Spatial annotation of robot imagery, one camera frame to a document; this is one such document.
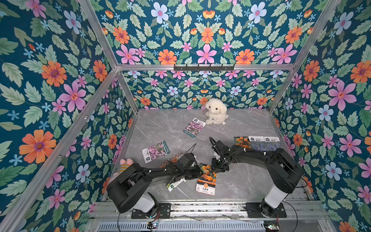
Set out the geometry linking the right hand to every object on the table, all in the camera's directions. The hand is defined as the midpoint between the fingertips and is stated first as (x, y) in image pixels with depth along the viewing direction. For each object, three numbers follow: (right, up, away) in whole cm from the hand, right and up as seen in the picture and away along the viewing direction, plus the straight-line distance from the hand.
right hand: (214, 168), depth 89 cm
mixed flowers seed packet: (-25, -8, -7) cm, 27 cm away
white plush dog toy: (+3, +36, +10) cm, 38 cm away
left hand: (-6, -2, -4) cm, 7 cm away
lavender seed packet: (+32, +14, +11) cm, 36 cm away
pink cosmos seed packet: (-13, +25, +19) cm, 34 cm away
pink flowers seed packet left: (-40, +9, +7) cm, 42 cm away
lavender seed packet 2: (+43, +14, +13) cm, 47 cm away
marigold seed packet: (+22, +15, +13) cm, 30 cm away
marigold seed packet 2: (-5, -6, -4) cm, 9 cm away
